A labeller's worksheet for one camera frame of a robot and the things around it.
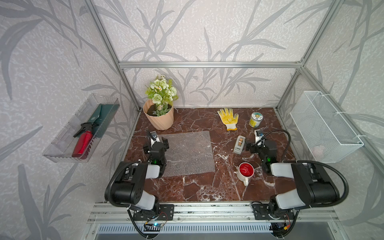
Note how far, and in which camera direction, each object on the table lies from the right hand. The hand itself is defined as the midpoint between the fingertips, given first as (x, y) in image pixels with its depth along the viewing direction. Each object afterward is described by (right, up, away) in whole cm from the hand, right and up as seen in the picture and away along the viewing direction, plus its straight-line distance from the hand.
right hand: (253, 137), depth 93 cm
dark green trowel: (-81, +12, -22) cm, 84 cm away
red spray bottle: (-81, +3, -32) cm, 87 cm away
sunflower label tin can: (+5, +11, +10) cm, 16 cm away
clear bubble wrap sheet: (-41, -11, +2) cm, 43 cm away
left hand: (-61, -1, -2) cm, 61 cm away
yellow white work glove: (-12, +13, +22) cm, 28 cm away
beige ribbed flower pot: (-58, +9, +4) cm, 59 cm away
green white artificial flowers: (-57, +27, -1) cm, 63 cm away
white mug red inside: (-7, -19, -8) cm, 21 cm away
